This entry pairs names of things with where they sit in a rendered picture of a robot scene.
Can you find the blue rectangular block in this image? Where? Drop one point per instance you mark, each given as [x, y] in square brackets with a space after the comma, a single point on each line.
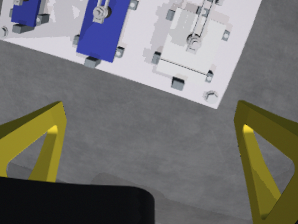
[101, 40]
[26, 13]

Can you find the white rectangular block with slot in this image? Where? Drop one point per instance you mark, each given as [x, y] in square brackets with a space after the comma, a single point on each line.
[176, 61]

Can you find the light grey fixture plate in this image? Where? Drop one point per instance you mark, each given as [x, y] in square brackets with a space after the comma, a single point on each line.
[144, 32]

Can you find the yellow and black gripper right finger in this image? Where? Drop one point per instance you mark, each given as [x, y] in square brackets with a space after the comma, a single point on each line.
[262, 190]

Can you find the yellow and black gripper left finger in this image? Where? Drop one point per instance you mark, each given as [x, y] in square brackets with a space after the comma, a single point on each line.
[18, 134]

